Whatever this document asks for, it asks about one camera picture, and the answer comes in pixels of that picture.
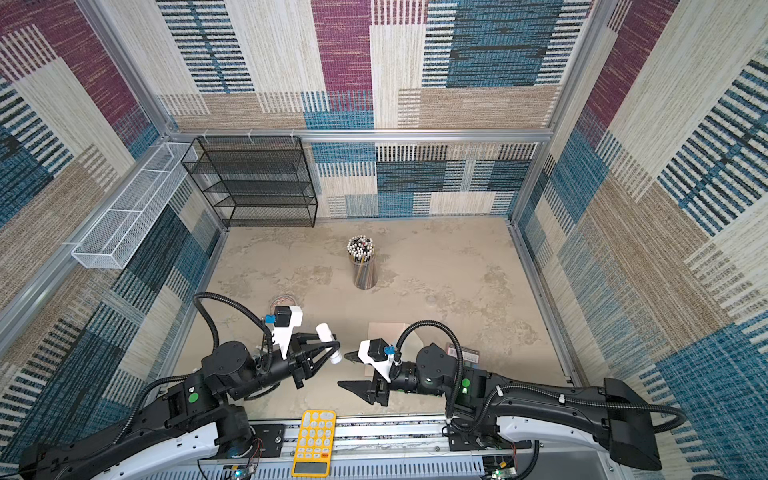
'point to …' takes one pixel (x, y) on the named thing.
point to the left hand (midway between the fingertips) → (337, 341)
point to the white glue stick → (324, 332)
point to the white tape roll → (283, 296)
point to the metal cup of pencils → (362, 250)
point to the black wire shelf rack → (254, 181)
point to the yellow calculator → (314, 444)
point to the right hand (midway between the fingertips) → (346, 373)
